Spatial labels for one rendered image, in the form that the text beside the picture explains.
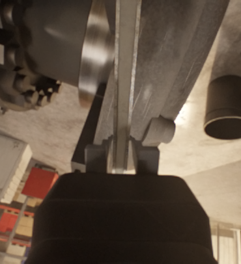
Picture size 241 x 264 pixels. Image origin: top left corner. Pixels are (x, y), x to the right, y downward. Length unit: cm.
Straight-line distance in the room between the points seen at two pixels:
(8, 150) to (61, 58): 384
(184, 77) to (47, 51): 35
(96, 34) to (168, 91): 21
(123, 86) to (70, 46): 34
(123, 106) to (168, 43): 12
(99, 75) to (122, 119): 27
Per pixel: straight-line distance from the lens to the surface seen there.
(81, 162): 33
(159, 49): 25
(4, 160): 423
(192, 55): 27
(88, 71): 43
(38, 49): 53
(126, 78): 16
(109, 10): 28
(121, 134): 16
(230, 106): 136
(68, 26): 48
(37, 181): 575
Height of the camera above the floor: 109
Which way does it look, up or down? 27 degrees down
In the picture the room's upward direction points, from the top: 166 degrees counter-clockwise
